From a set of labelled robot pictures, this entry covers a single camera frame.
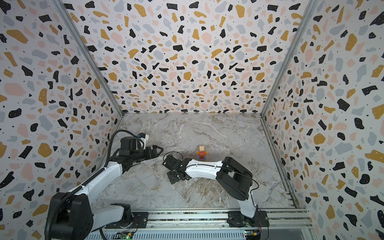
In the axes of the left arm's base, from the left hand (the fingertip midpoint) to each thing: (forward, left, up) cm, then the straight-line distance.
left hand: (157, 148), depth 84 cm
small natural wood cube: (+2, -25, -4) cm, 26 cm away
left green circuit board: (-39, +12, -14) cm, 43 cm away
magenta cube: (+1, -25, -6) cm, 26 cm away
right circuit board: (-39, -49, -14) cm, 64 cm away
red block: (-1, -25, -9) cm, 27 cm away
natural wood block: (0, -28, -12) cm, 31 cm away
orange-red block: (0, -25, -8) cm, 27 cm away
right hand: (-11, -7, -10) cm, 17 cm away
